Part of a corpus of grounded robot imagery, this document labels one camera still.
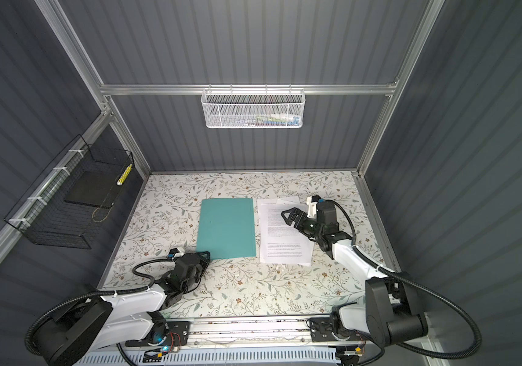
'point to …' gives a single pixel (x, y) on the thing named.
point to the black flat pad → (95, 187)
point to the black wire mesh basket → (69, 204)
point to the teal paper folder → (226, 228)
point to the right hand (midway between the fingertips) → (291, 219)
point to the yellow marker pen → (124, 174)
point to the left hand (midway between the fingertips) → (211, 254)
